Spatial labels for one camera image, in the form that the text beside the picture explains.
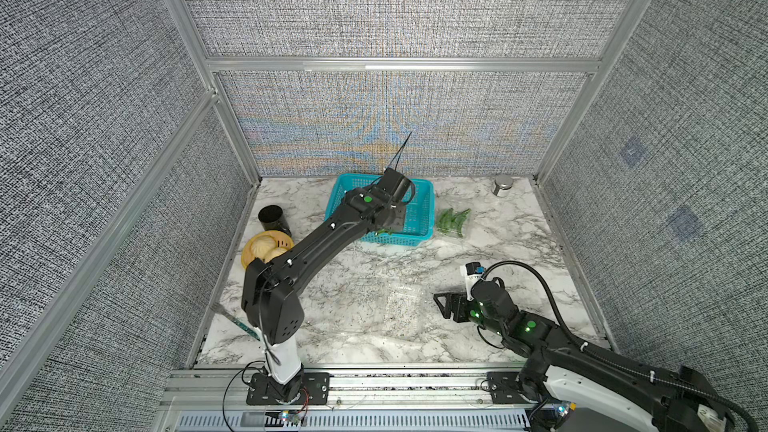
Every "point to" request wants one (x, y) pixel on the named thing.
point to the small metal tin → (502, 185)
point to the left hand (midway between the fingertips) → (399, 214)
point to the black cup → (272, 218)
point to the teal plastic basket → (419, 216)
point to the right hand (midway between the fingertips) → (443, 290)
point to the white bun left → (262, 245)
